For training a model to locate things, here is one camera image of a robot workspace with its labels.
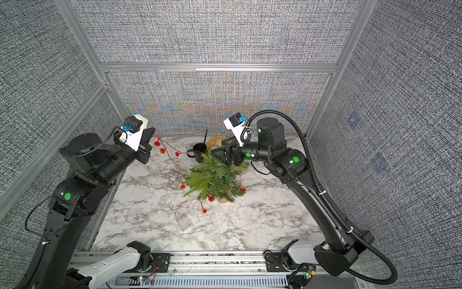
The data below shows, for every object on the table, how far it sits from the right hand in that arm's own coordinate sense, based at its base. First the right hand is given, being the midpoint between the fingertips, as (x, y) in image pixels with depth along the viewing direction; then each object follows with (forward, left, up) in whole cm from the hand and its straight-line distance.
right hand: (219, 142), depth 57 cm
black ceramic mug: (+29, +15, -38) cm, 50 cm away
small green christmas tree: (-4, +2, -17) cm, 17 cm away
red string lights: (-8, +4, -23) cm, 24 cm away
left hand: (+2, +20, +6) cm, 20 cm away
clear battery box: (-12, +18, -43) cm, 48 cm away
